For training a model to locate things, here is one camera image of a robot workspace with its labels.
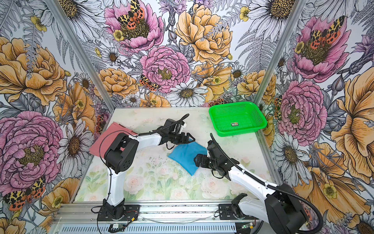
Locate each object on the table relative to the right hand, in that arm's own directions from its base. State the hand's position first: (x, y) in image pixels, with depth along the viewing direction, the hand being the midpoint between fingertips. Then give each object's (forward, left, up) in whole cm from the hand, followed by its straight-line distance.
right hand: (200, 165), depth 84 cm
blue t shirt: (+8, +10, -3) cm, 13 cm away
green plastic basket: (+37, -29, -3) cm, 48 cm away
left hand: (+16, +6, -2) cm, 17 cm away
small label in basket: (+34, -28, -7) cm, 45 cm away
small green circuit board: (-28, -20, -8) cm, 35 cm away
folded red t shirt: (+31, +59, -1) cm, 67 cm away
